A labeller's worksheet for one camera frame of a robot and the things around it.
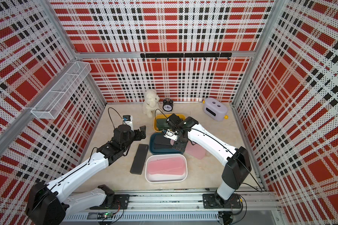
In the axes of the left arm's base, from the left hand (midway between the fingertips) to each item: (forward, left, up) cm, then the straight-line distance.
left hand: (140, 127), depth 82 cm
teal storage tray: (-8, -11, -17) cm, 22 cm away
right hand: (-7, -26, -3) cm, 28 cm away
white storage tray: (-24, -16, -19) cm, 34 cm away
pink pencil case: (-18, -19, -13) cm, 29 cm away
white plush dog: (+25, -3, -2) cm, 25 cm away
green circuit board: (-42, +15, -18) cm, 48 cm away
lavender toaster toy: (+24, -50, -11) cm, 57 cm away
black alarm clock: (+31, -14, -13) cm, 36 cm away
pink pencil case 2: (-17, -15, -19) cm, 30 cm away
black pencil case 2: (-1, -11, -16) cm, 19 cm away
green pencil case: (+13, -10, -15) cm, 22 cm away
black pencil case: (-15, +3, -20) cm, 25 cm away
